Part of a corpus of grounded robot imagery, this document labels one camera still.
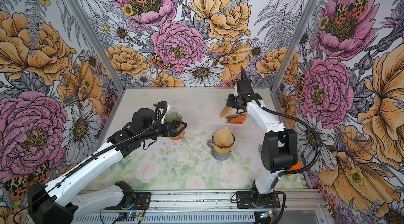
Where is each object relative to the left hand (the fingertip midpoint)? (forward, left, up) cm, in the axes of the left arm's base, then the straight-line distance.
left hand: (179, 129), depth 74 cm
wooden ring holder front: (-5, -21, -12) cm, 24 cm away
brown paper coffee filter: (0, -21, -8) cm, 22 cm away
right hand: (+18, -26, -6) cm, 32 cm away
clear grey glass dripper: (-3, -20, -13) cm, 24 cm away
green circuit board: (-31, -40, -22) cm, 55 cm away
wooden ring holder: (-2, -1, +5) cm, 6 cm away
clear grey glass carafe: (-6, -19, -17) cm, 26 cm away
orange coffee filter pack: (+16, -33, -18) cm, 41 cm away
